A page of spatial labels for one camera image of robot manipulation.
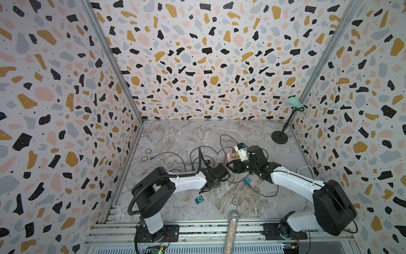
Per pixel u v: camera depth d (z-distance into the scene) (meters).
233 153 0.95
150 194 0.45
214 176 0.70
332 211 0.43
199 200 0.83
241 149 0.78
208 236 0.73
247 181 0.90
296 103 0.86
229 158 0.99
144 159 1.00
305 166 0.99
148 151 1.03
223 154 1.03
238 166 0.76
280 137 1.11
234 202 0.83
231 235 0.71
